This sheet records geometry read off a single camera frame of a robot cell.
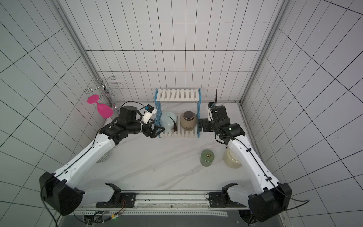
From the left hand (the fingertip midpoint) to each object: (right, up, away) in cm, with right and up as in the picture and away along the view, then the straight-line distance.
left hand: (156, 128), depth 75 cm
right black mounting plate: (+35, -38, -3) cm, 51 cm away
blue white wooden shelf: (+18, +19, +12) cm, 29 cm away
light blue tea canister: (+3, +2, +18) cm, 18 cm away
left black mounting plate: (-15, -38, -3) cm, 41 cm away
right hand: (+24, +3, +2) cm, 24 cm away
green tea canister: (+28, -17, +5) cm, 34 cm away
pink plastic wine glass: (-39, +9, +19) cm, 45 cm away
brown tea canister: (+18, +3, +15) cm, 23 cm away
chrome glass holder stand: (-36, +25, +15) cm, 46 cm away
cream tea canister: (+42, -19, +3) cm, 46 cm away
